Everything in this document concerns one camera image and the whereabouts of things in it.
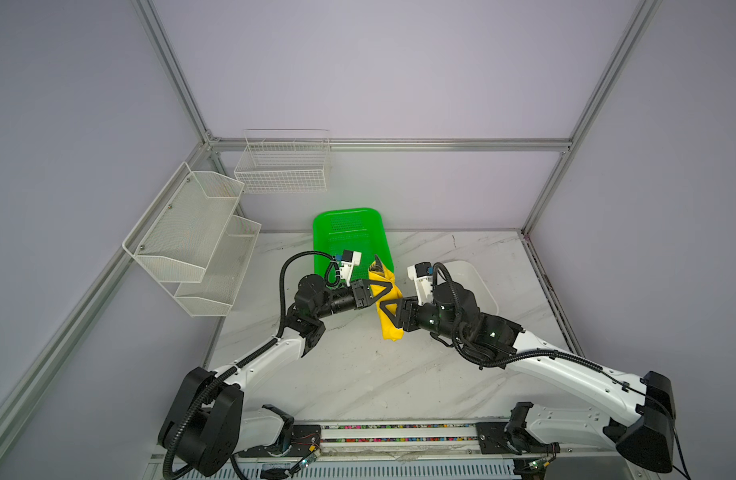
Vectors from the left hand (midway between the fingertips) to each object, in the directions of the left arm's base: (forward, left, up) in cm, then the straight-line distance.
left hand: (391, 288), depth 70 cm
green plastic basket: (+46, +10, -26) cm, 54 cm away
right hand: (-4, +2, -1) cm, 5 cm away
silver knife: (+5, +3, +2) cm, 7 cm away
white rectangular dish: (+23, -29, -25) cm, 45 cm away
